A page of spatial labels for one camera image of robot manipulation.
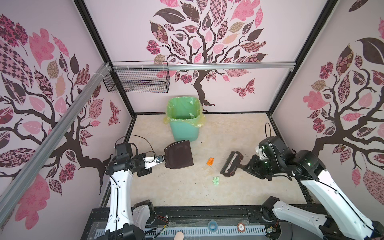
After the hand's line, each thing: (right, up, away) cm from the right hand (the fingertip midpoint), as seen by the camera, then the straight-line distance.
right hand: (243, 169), depth 63 cm
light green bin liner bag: (-28, +31, +39) cm, 58 cm away
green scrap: (-9, -13, +22) cm, 27 cm away
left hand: (-45, 0, +14) cm, 47 cm away
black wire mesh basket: (-58, +51, +31) cm, 83 cm away
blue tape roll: (-13, -30, +7) cm, 33 cm away
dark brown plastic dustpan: (-30, +4, +14) cm, 33 cm away
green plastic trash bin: (-30, +15, +34) cm, 48 cm away
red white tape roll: (+1, -30, +8) cm, 31 cm away
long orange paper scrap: (-12, -4, +29) cm, 31 cm away
